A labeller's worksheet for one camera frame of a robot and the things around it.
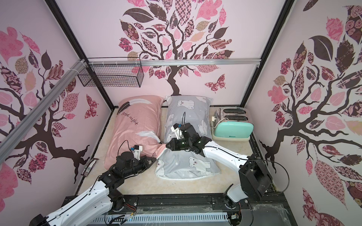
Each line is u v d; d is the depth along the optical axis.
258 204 0.73
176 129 0.73
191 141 0.62
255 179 0.42
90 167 0.85
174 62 0.93
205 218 0.70
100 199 0.53
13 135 0.52
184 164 0.83
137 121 0.92
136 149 0.74
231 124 0.88
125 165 0.60
